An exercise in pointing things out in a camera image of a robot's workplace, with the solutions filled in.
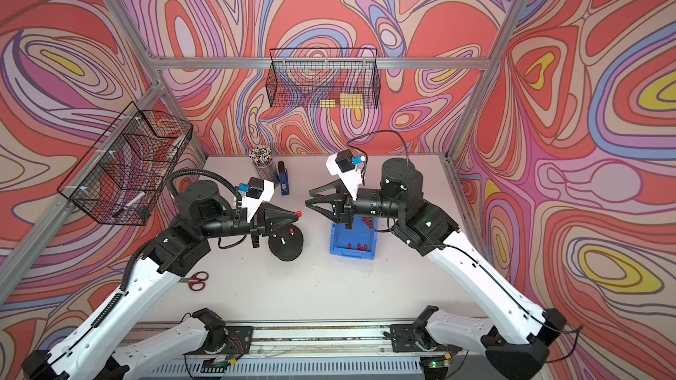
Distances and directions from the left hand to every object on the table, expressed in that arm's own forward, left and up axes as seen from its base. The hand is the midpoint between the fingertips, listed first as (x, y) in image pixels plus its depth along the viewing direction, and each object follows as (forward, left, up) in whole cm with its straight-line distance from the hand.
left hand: (297, 219), depth 57 cm
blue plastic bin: (+12, -16, -35) cm, 40 cm away
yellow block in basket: (+50, -13, -2) cm, 52 cm away
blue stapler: (+43, +15, -35) cm, 57 cm away
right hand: (+1, -3, +4) cm, 5 cm away
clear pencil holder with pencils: (+38, +20, -18) cm, 47 cm away
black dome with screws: (+8, +7, -26) cm, 28 cm away
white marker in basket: (+12, +50, -11) cm, 52 cm away
